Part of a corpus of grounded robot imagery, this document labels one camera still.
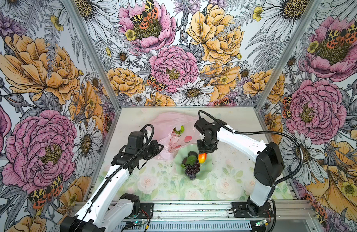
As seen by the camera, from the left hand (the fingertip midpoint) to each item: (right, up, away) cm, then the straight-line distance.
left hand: (163, 151), depth 78 cm
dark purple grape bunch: (+15, -11, +2) cm, 19 cm away
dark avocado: (+16, -4, +13) cm, 21 cm away
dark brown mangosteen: (+11, -9, +12) cm, 18 cm away
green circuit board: (+48, -34, -6) cm, 59 cm away
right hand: (+22, -4, +5) cm, 23 cm away
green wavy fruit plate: (+24, -13, +11) cm, 29 cm away
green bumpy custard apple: (+8, +8, +24) cm, 27 cm away
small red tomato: (+21, -5, +5) cm, 22 cm away
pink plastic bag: (-1, +15, +12) cm, 19 cm away
